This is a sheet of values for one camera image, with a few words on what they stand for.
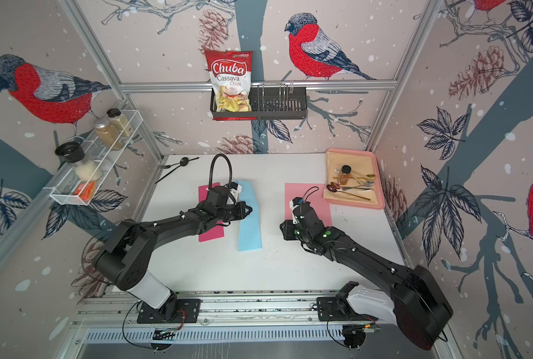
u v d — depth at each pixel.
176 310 0.70
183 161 1.18
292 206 0.77
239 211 0.80
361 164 1.13
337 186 1.07
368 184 1.07
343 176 1.03
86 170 0.68
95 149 0.77
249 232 0.90
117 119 0.80
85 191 0.65
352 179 1.07
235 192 0.84
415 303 0.40
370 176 1.10
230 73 0.82
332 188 1.07
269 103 1.07
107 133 0.75
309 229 0.62
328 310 0.73
